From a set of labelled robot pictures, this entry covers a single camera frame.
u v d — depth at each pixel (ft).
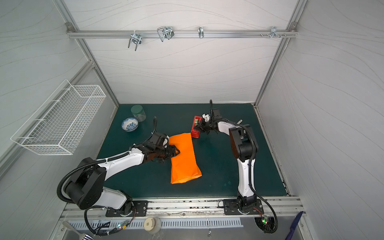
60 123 2.26
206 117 3.21
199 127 2.98
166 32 2.51
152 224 1.99
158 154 2.37
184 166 2.66
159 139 2.29
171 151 2.57
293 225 2.28
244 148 1.87
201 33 2.57
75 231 2.21
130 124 3.50
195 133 3.19
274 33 2.51
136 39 2.62
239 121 3.61
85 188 1.40
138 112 3.42
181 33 2.57
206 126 3.00
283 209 2.44
